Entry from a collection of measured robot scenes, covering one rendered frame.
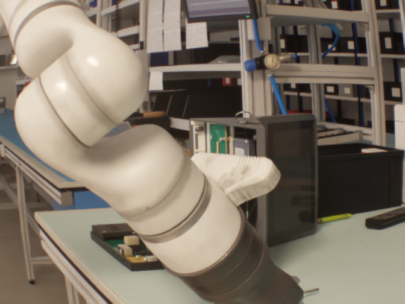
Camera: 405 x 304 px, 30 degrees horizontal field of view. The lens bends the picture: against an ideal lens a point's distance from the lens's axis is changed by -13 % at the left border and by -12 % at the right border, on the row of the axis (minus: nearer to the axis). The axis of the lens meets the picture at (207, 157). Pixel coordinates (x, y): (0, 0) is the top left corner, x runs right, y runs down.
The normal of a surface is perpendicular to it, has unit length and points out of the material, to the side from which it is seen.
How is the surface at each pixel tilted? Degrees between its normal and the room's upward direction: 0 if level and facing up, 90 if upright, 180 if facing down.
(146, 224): 131
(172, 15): 89
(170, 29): 90
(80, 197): 90
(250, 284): 103
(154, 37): 90
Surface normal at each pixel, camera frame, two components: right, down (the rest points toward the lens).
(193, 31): -0.92, 0.07
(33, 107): -0.26, -0.19
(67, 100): -0.04, 0.08
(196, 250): 0.20, 0.52
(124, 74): 0.56, -0.10
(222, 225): 0.72, 0.02
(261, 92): 0.36, 0.09
